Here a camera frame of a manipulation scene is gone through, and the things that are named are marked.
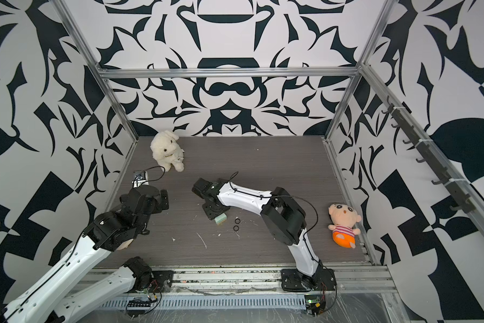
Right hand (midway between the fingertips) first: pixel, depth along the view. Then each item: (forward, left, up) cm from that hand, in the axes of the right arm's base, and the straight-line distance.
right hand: (213, 209), depth 88 cm
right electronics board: (-34, -38, -5) cm, 51 cm away
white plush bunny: (+23, +22, +12) cm, 34 cm away
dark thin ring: (-4, -10, -4) cm, 11 cm away
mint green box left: (-5, -4, +1) cm, 6 cm away
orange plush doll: (-6, -54, +2) cm, 54 cm away
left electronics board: (-34, +25, -7) cm, 43 cm away
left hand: (-2, +20, +20) cm, 29 cm away
